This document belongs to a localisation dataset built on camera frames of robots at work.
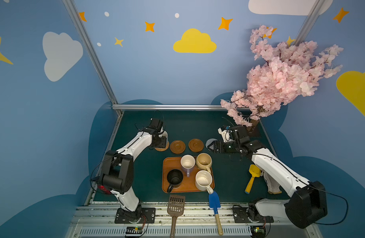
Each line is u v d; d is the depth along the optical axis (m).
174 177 0.86
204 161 0.92
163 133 0.80
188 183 0.84
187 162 0.92
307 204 0.41
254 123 1.01
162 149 0.98
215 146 0.73
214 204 0.78
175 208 0.75
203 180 0.85
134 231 0.73
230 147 0.70
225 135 0.72
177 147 1.01
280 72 0.59
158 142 0.80
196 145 1.02
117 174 0.47
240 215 0.75
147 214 0.75
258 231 0.73
